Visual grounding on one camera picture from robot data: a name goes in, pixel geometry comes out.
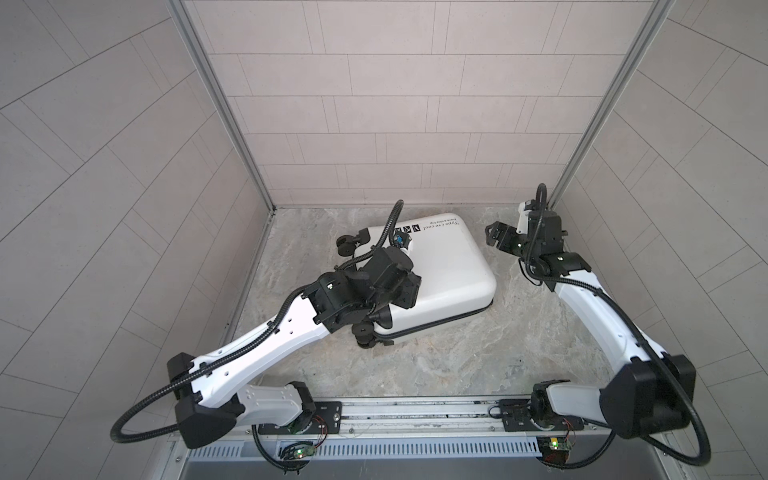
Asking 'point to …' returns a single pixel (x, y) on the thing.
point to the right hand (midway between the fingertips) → (493, 230)
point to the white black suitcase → (455, 277)
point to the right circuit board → (554, 449)
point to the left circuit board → (296, 450)
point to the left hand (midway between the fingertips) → (420, 280)
